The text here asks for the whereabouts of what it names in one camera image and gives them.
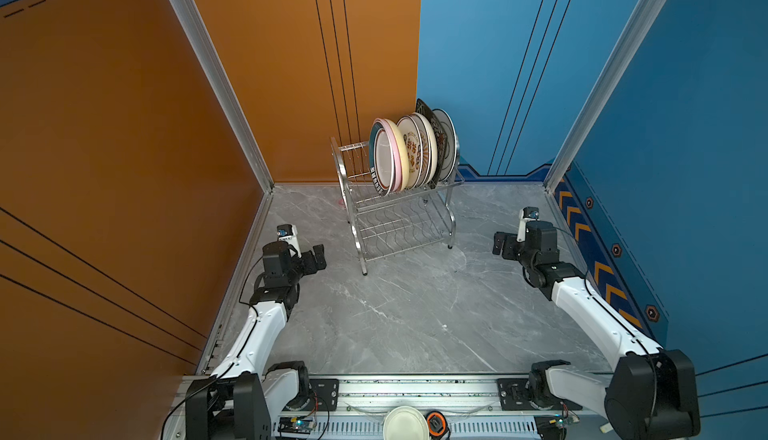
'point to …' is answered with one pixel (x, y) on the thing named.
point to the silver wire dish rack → (385, 224)
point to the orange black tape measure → (437, 426)
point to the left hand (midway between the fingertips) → (308, 245)
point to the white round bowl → (405, 423)
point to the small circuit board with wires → (553, 426)
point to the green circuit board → (293, 425)
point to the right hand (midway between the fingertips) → (507, 235)
